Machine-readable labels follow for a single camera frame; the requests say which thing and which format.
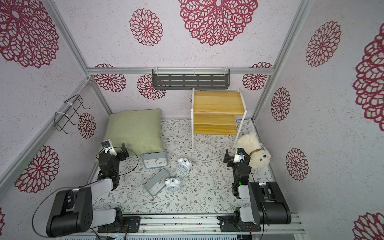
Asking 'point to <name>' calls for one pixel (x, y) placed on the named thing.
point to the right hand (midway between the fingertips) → (235, 149)
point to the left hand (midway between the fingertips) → (117, 147)
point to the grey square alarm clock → (155, 159)
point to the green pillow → (140, 130)
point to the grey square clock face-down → (157, 182)
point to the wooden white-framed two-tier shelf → (213, 113)
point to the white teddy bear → (260, 157)
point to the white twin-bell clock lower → (172, 184)
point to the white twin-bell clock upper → (184, 165)
